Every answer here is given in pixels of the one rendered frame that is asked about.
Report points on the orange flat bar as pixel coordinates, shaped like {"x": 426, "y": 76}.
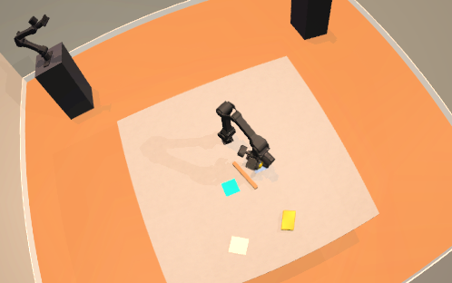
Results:
{"x": 245, "y": 176}

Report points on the yellow rectangular block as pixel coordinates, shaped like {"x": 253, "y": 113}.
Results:
{"x": 288, "y": 217}

